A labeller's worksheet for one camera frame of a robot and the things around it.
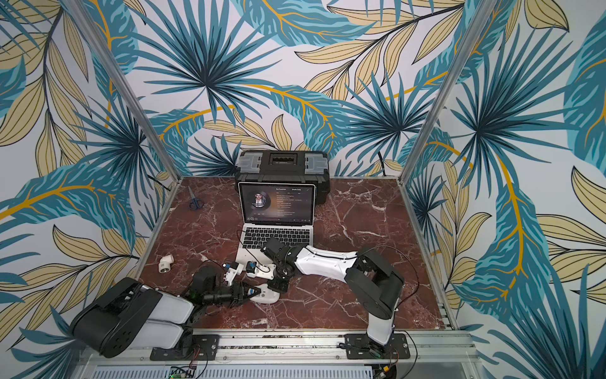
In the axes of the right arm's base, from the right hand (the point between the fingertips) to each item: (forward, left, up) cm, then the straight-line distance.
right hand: (271, 282), depth 85 cm
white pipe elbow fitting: (+7, +40, +1) cm, 41 cm away
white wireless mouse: (-5, +1, +1) cm, 5 cm away
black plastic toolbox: (+44, -5, +15) cm, 47 cm away
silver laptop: (+27, -5, +6) cm, 28 cm away
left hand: (-5, +4, 0) cm, 7 cm away
